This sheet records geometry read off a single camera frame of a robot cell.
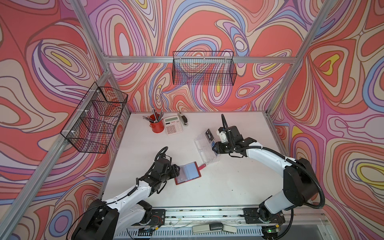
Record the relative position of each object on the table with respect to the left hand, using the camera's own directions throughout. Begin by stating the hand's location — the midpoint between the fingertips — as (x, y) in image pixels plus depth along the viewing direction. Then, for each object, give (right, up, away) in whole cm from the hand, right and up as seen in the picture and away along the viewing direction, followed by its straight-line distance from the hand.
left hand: (179, 168), depth 87 cm
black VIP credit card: (+19, +19, +8) cm, 28 cm away
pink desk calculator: (-7, +26, +22) cm, 34 cm away
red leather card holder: (+5, -3, +2) cm, 6 cm away
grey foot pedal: (+17, -21, -20) cm, 34 cm away
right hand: (+22, +10, +1) cm, 24 cm away
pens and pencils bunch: (-19, +30, +18) cm, 40 cm away
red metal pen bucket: (-17, +24, +18) cm, 35 cm away
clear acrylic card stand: (+16, +8, +6) cm, 19 cm away
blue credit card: (+20, +14, +4) cm, 25 cm away
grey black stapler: (+1, +30, +23) cm, 38 cm away
